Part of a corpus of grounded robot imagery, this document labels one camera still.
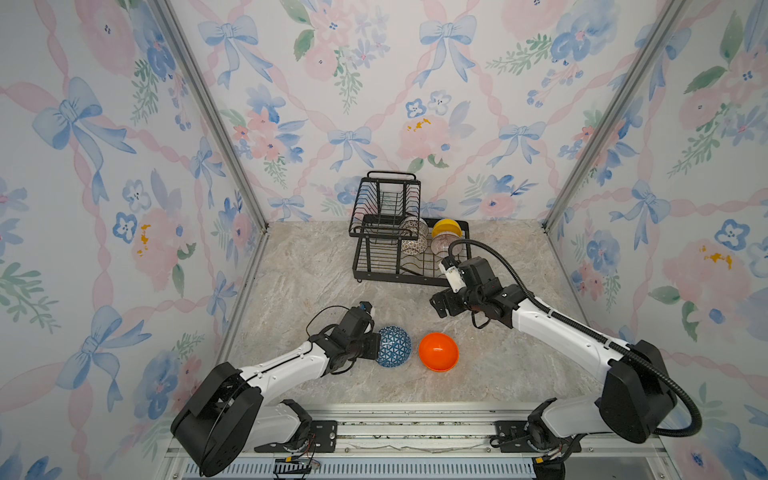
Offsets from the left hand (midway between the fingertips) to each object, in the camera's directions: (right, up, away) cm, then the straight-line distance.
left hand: (380, 340), depth 86 cm
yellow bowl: (+23, +35, +22) cm, 48 cm away
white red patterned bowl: (+12, +35, +28) cm, 46 cm away
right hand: (+18, +14, -1) cm, 23 cm away
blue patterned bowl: (+4, -2, +1) cm, 5 cm away
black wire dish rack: (+4, +28, +3) cm, 28 cm away
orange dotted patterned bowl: (+11, +27, +24) cm, 38 cm away
